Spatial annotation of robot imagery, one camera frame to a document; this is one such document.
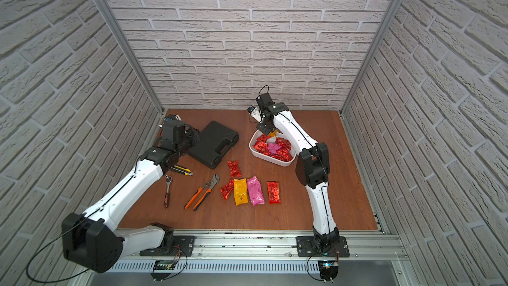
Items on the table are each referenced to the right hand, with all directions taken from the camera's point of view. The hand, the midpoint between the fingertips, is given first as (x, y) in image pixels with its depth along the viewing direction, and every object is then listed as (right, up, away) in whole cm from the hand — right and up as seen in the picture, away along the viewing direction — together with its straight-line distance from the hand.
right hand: (271, 124), depth 95 cm
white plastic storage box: (-4, -16, 0) cm, 17 cm away
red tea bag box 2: (+1, -29, -9) cm, 30 cm away
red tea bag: (-17, -21, -5) cm, 28 cm away
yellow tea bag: (+1, -4, +1) cm, 5 cm away
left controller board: (-42, -55, -24) cm, 73 cm away
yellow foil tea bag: (-14, -30, -11) cm, 35 cm away
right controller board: (+20, -54, -24) cm, 63 cm away
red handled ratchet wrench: (-47, -33, -11) cm, 58 cm away
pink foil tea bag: (-7, -30, -10) cm, 33 cm away
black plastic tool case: (-28, -8, +5) cm, 30 cm away
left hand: (-31, -2, -15) cm, 34 cm away
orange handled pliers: (-29, -28, -7) cm, 41 cm away
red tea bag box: (+7, -14, +1) cm, 16 cm away
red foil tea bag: (-21, -30, -10) cm, 38 cm away
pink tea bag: (+1, -11, +2) cm, 12 cm away
